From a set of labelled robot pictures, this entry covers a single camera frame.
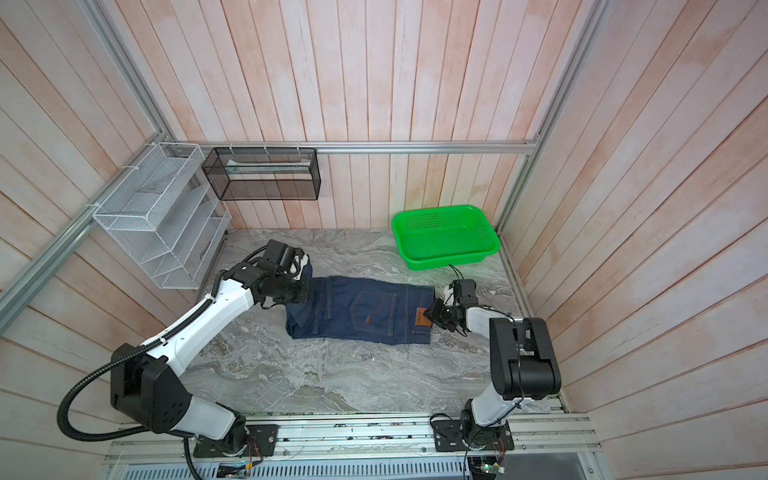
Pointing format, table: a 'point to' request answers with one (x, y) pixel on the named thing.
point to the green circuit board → (492, 468)
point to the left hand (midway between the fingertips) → (312, 298)
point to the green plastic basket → (443, 237)
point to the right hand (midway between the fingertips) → (427, 311)
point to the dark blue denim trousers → (360, 310)
